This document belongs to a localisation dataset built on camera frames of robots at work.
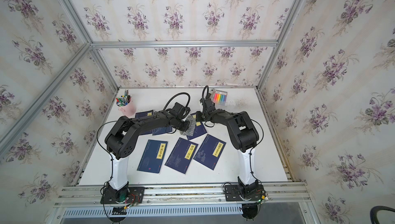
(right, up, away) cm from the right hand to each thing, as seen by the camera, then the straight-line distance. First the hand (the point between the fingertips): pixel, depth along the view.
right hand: (200, 117), depth 103 cm
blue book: (0, -7, -6) cm, 9 cm away
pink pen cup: (-47, +8, -7) cm, 48 cm away
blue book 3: (-39, +2, +1) cm, 40 cm away
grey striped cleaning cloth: (-6, -7, -10) cm, 14 cm away
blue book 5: (-10, -20, -16) cm, 28 cm away
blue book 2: (-22, -7, -12) cm, 26 cm away
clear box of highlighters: (+15, +14, +11) cm, 23 cm away
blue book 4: (-27, -21, -18) cm, 38 cm away
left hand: (-8, -7, -6) cm, 12 cm away
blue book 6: (+6, -18, -16) cm, 25 cm away
